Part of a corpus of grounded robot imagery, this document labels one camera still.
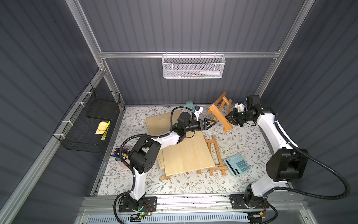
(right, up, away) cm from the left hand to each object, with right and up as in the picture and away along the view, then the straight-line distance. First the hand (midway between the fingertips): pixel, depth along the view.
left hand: (216, 125), depth 79 cm
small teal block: (-13, +16, +41) cm, 46 cm away
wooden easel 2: (+4, -26, +4) cm, 26 cm away
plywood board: (-14, -18, +8) cm, 24 cm away
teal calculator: (+15, -25, +7) cm, 30 cm away
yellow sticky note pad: (-63, -2, -6) cm, 63 cm away
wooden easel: (+5, +10, +6) cm, 13 cm away
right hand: (+7, +4, +4) cm, 9 cm away
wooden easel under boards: (-30, -30, +1) cm, 43 cm away
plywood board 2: (-34, -2, +23) cm, 41 cm away
